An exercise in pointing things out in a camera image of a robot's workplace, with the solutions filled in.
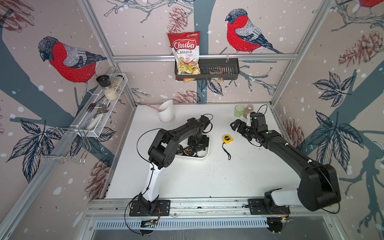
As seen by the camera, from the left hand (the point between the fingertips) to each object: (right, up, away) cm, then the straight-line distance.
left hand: (203, 142), depth 95 cm
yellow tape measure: (+16, +2, +2) cm, 16 cm away
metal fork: (-55, +23, -24) cm, 65 cm away
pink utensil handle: (-34, +23, +7) cm, 42 cm away
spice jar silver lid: (+33, +22, +10) cm, 40 cm away
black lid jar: (-51, +30, -18) cm, 62 cm away
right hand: (+18, +12, -8) cm, 23 cm away
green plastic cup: (+28, +22, +18) cm, 40 cm away
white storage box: (-1, -7, -3) cm, 8 cm away
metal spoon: (-50, +21, -25) cm, 59 cm away
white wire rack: (-55, +14, -30) cm, 65 cm away
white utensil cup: (-25, +18, +8) cm, 32 cm away
